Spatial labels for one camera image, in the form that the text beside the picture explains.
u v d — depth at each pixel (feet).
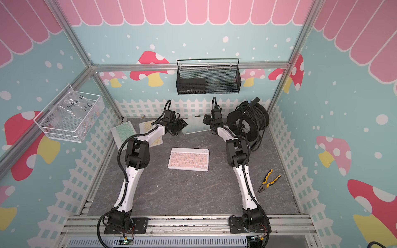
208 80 3.03
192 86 2.90
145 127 3.78
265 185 2.81
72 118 2.40
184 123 3.40
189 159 3.15
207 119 3.45
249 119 2.81
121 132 3.65
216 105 3.32
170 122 3.00
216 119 3.06
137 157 2.21
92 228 2.44
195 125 3.91
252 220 2.12
